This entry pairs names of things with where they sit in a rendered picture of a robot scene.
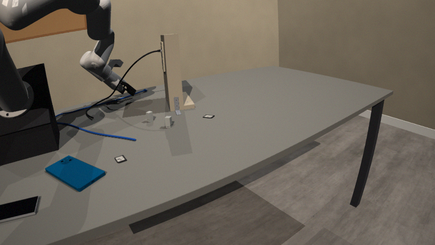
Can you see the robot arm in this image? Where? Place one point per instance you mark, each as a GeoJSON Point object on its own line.
{"type": "Point", "coordinates": [17, 96]}

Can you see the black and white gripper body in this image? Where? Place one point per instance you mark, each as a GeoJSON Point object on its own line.
{"type": "Point", "coordinates": [112, 81]}

